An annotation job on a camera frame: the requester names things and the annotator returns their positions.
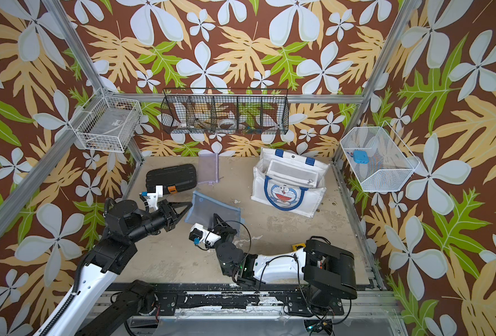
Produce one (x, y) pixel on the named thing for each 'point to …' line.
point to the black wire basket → (222, 110)
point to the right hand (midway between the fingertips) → (215, 214)
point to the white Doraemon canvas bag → (289, 181)
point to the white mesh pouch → (293, 172)
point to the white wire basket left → (107, 124)
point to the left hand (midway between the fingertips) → (193, 202)
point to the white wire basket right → (390, 164)
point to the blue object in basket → (360, 156)
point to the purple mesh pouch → (208, 168)
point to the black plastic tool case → (171, 178)
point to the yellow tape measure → (295, 246)
